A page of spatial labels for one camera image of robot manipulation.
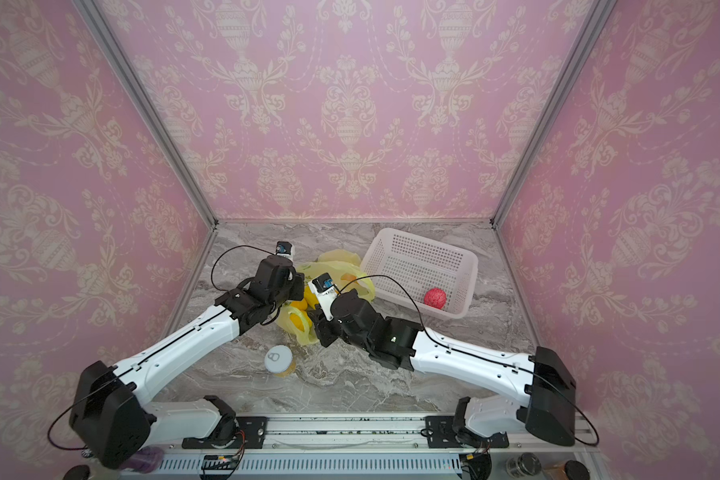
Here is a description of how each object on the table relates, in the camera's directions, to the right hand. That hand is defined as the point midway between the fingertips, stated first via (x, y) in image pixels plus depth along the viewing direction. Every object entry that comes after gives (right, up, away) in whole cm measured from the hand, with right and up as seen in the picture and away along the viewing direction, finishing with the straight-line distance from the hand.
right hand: (312, 310), depth 70 cm
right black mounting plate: (+31, -31, +3) cm, 44 cm away
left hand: (-6, +7, +13) cm, 16 cm away
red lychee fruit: (+34, -1, +22) cm, 40 cm away
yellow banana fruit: (0, +3, -9) cm, 9 cm away
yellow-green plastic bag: (+8, +8, +6) cm, 13 cm away
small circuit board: (-23, -38, +3) cm, 45 cm away
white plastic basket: (+26, +8, +36) cm, 45 cm away
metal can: (+45, -30, -8) cm, 55 cm away
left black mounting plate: (-19, -31, +3) cm, 36 cm away
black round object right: (+56, -31, -9) cm, 64 cm away
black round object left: (-47, -32, -8) cm, 57 cm away
